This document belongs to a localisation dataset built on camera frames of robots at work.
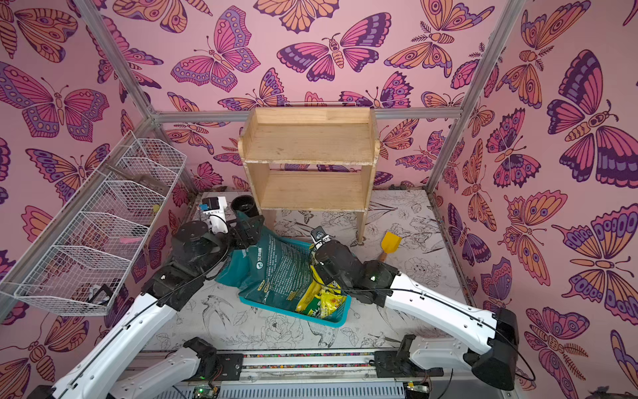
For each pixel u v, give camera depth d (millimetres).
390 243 1005
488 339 393
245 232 603
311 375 730
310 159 709
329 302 792
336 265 512
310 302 801
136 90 851
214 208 578
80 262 641
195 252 495
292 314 749
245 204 941
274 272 701
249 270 700
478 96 870
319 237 602
